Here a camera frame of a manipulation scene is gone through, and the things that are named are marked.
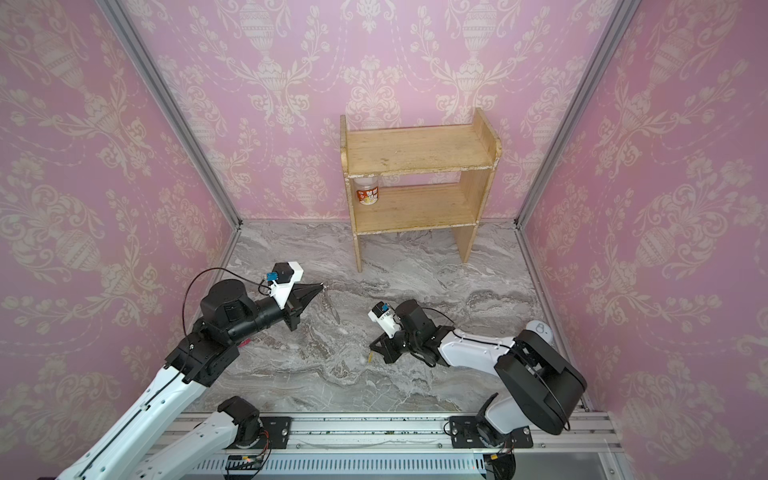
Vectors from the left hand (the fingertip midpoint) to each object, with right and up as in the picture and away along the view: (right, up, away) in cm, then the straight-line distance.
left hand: (320, 289), depth 66 cm
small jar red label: (+8, +27, +27) cm, 39 cm away
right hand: (+11, -18, +18) cm, 28 cm away
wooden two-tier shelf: (+36, +22, +31) cm, 52 cm away
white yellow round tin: (+58, -14, +20) cm, 63 cm away
